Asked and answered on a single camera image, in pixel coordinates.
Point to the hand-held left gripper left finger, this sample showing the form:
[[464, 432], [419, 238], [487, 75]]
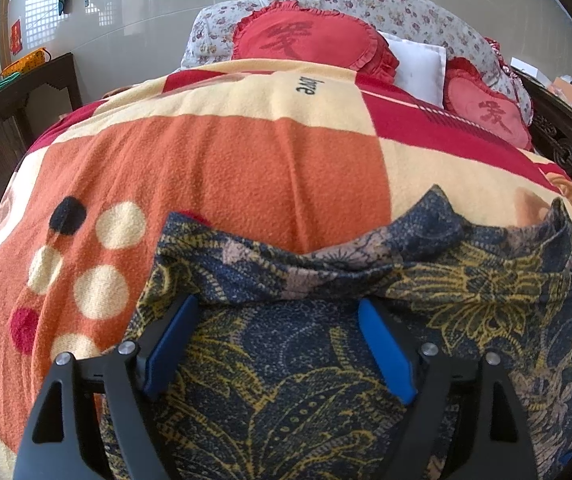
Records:
[[171, 345]]

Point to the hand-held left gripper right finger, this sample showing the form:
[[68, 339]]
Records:
[[388, 350]]

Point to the dark floral patterned garment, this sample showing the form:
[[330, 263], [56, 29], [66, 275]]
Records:
[[291, 360]]

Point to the orange red cream fleece blanket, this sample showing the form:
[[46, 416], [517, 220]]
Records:
[[246, 160]]

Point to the small red heart pillow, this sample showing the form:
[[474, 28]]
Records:
[[485, 110]]

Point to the dark wooden cabinet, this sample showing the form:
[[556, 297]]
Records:
[[21, 120]]

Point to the white pillow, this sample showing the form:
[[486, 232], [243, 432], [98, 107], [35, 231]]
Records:
[[418, 67]]

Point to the green folded cloth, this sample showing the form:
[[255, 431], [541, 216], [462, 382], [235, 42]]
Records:
[[3, 84]]

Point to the orange basket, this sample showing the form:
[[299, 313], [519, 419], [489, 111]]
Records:
[[23, 61]]

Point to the large red heart pillow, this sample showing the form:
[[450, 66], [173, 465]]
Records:
[[306, 40]]

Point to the dark carved wooden bed frame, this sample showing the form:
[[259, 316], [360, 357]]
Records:
[[565, 145]]

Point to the red wall decoration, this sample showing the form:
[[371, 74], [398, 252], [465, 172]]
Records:
[[15, 36]]

